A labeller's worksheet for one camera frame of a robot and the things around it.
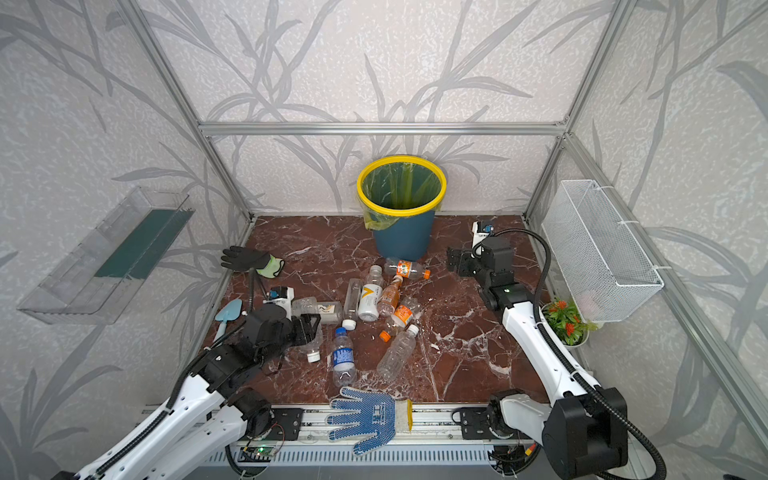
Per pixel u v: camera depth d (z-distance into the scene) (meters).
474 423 0.74
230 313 0.91
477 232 0.71
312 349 0.76
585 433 0.39
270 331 0.58
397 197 1.05
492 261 0.59
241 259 1.06
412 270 1.00
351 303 0.91
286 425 0.73
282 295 0.68
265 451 0.70
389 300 0.87
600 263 0.63
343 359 0.79
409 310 0.89
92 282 0.64
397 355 0.86
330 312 0.87
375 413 0.75
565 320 0.74
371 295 0.91
